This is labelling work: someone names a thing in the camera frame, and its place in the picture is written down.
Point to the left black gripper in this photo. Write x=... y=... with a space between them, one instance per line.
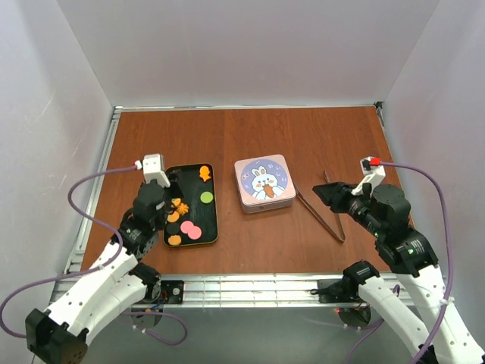
x=173 y=181

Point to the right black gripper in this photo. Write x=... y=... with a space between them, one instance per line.
x=342 y=199

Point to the black cookie tray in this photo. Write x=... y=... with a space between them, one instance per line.
x=200 y=214

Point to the silver tin lid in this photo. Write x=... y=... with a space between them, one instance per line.
x=264 y=177

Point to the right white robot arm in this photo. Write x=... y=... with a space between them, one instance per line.
x=435 y=331

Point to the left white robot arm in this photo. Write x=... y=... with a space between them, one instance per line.
x=63 y=331

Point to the orange flower cookie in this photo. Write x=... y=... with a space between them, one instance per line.
x=182 y=209

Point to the plain orange round cookie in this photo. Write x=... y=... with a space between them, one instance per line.
x=173 y=217

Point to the orange fish cookie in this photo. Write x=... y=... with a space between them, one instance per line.
x=205 y=173

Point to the pink sandwich cookie upper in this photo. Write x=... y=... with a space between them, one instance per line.
x=186 y=226

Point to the pink sandwich cookie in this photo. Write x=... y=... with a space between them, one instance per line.
x=186 y=226
x=194 y=233

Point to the black sandwich cookie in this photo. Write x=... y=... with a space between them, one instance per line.
x=173 y=228

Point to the pink sandwich cookie lower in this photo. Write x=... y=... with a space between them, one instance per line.
x=194 y=233

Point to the orange scalloped cookie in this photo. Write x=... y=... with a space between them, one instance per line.
x=174 y=240

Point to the silver cookie tin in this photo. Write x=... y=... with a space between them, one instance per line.
x=251 y=205

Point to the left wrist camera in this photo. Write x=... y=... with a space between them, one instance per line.
x=152 y=167

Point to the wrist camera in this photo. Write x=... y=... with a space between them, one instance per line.
x=373 y=174
x=152 y=167

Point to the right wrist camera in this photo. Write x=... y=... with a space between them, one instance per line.
x=373 y=174

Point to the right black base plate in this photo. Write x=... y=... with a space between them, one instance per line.
x=341 y=291

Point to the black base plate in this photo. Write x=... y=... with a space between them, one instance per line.
x=341 y=291
x=171 y=292

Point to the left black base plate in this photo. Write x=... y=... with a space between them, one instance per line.
x=171 y=292

